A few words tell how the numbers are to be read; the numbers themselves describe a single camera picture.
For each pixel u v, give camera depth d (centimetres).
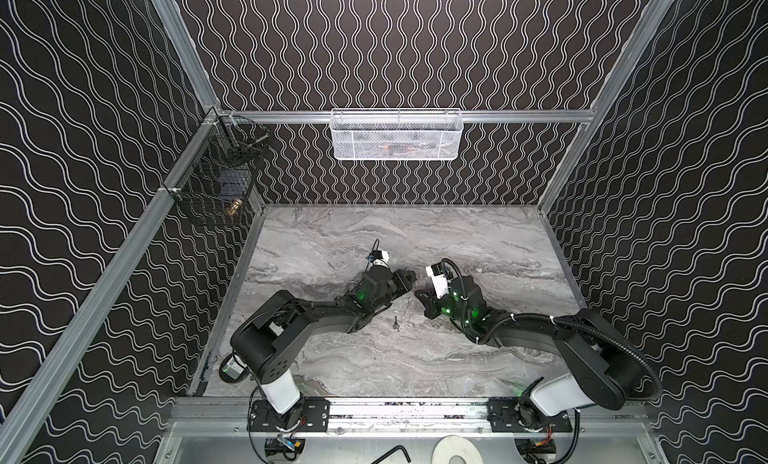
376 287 69
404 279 84
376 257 82
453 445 70
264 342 47
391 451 70
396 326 90
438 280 78
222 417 76
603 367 44
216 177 92
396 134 68
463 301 68
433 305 78
